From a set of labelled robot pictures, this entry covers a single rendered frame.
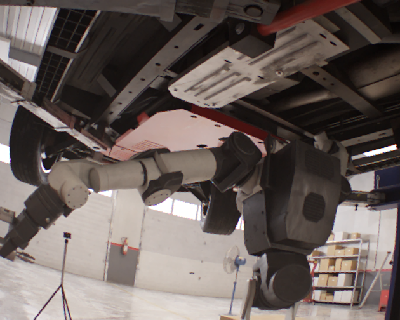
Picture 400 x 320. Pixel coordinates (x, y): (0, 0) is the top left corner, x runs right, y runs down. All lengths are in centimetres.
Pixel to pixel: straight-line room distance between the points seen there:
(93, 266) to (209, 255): 386
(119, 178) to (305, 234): 53
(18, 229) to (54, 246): 922
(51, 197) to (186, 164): 39
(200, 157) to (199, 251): 1060
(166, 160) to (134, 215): 965
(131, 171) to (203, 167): 22
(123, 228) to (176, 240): 174
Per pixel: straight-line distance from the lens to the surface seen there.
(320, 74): 147
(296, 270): 96
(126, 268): 1054
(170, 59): 136
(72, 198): 81
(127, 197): 1058
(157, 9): 85
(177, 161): 98
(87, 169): 90
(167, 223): 1110
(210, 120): 172
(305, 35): 109
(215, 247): 1192
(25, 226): 84
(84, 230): 1021
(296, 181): 105
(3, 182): 1000
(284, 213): 103
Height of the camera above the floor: 93
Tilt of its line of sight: 18 degrees up
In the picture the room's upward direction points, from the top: 9 degrees clockwise
